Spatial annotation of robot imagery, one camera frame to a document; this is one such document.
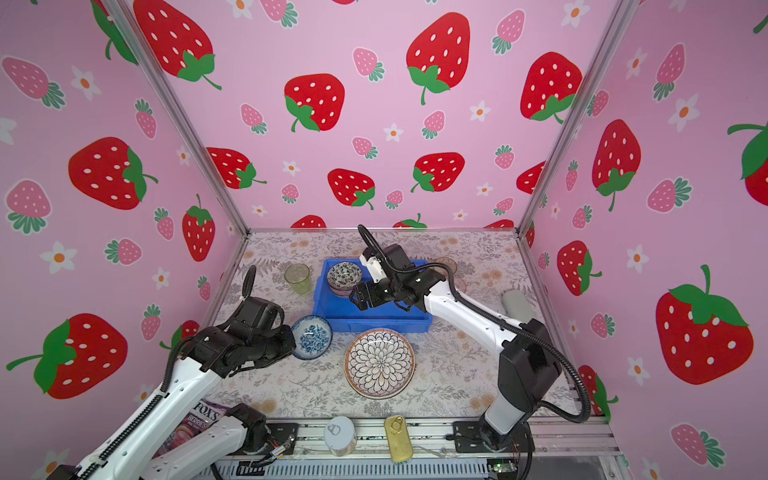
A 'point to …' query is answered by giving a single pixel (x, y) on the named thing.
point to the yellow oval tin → (399, 444)
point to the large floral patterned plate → (379, 363)
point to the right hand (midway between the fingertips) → (360, 291)
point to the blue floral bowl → (313, 337)
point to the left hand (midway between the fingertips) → (300, 342)
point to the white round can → (340, 436)
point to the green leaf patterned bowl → (343, 293)
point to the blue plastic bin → (339, 312)
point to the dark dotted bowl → (343, 276)
